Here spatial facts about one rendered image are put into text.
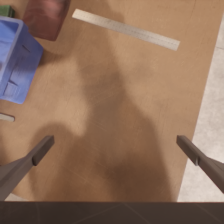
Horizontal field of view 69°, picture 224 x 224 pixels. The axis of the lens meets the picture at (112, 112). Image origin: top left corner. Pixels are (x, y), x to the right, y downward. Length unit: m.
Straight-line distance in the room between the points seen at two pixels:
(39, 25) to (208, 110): 0.86
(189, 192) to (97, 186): 0.62
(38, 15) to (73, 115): 0.34
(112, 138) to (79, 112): 0.12
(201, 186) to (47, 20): 0.97
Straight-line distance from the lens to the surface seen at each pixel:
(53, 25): 0.60
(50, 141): 0.16
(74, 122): 0.47
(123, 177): 0.45
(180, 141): 0.17
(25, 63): 0.51
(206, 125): 0.99
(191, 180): 0.98
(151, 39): 0.52
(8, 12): 0.68
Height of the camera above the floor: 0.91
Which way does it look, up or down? 78 degrees down
